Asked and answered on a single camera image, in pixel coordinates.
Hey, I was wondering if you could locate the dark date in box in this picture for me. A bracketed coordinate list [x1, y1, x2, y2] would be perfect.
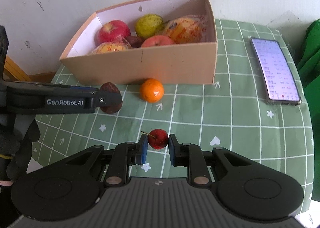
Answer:
[125, 36, 144, 48]

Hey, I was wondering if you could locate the wrapped yellow fruit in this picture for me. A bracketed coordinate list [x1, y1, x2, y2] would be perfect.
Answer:
[156, 14, 208, 44]
[91, 42, 131, 55]

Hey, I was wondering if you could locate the green pear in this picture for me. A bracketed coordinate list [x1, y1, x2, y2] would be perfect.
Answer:
[135, 14, 169, 39]

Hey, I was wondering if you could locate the smartphone with lit screen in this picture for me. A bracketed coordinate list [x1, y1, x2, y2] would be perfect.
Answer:
[250, 38, 301, 106]

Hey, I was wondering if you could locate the wrapped yellow fruit right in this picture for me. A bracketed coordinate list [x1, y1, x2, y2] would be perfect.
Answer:
[156, 14, 208, 44]

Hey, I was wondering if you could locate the large red apple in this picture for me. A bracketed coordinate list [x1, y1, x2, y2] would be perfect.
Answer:
[97, 20, 131, 44]

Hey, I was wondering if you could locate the wrapped yellow fruit left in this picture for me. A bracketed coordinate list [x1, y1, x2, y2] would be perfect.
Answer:
[91, 42, 131, 55]

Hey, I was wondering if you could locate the brown cardboard box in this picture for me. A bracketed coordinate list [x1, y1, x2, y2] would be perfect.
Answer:
[60, 0, 217, 85]

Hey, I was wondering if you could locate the orange-red apple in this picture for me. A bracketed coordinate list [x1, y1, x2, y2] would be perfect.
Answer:
[141, 35, 176, 48]

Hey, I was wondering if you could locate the bright green cloth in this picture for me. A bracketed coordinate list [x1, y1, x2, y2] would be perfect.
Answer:
[297, 20, 320, 201]

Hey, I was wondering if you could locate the black gloved left hand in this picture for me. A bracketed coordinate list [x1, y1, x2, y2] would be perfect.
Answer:
[1, 114, 41, 186]

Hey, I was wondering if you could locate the small orange tangerine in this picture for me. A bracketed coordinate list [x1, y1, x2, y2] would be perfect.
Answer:
[139, 78, 164, 103]

